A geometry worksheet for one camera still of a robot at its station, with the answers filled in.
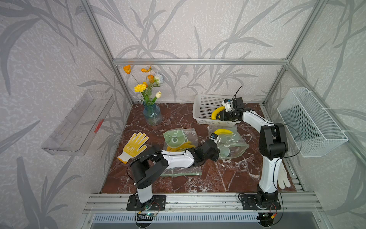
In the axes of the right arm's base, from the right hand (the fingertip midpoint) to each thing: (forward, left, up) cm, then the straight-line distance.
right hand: (219, 115), depth 100 cm
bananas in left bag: (-20, +22, -6) cm, 30 cm away
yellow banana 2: (-11, -1, -3) cm, 12 cm away
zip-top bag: (-24, -3, +1) cm, 24 cm away
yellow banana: (+11, 0, -7) cm, 13 cm away
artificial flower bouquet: (+5, +48, +22) cm, 53 cm away
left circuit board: (-58, +43, -11) cm, 73 cm away
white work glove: (-40, -33, -10) cm, 53 cm away
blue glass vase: (0, +48, +2) cm, 48 cm away
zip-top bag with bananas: (-18, +28, -3) cm, 33 cm away
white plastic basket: (+11, +10, -1) cm, 15 cm away
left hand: (-26, +3, -3) cm, 27 cm away
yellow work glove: (-20, +59, -8) cm, 63 cm away
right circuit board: (-59, -18, -12) cm, 63 cm away
